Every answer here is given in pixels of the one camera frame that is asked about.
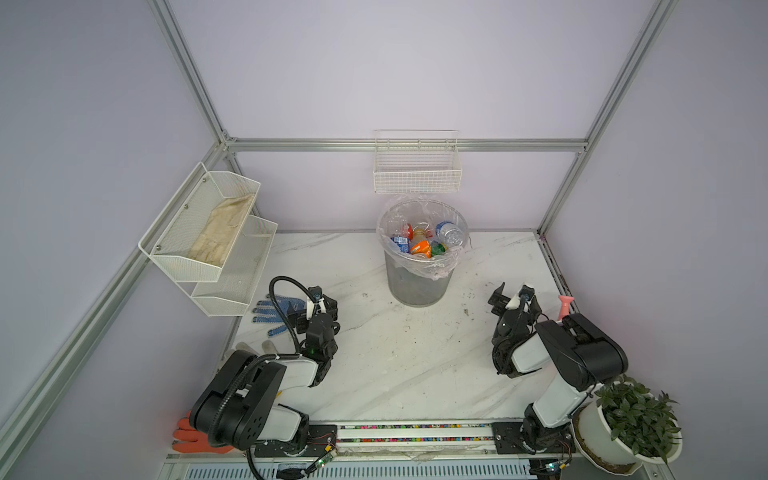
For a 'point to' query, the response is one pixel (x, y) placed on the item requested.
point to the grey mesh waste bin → (415, 289)
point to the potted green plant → (624, 425)
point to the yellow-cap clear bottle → (422, 244)
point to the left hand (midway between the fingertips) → (306, 300)
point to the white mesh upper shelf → (192, 236)
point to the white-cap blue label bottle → (451, 234)
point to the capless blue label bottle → (403, 243)
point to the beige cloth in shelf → (220, 230)
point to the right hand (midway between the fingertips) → (516, 289)
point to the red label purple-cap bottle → (407, 231)
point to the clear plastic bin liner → (424, 209)
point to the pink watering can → (565, 306)
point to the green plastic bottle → (438, 248)
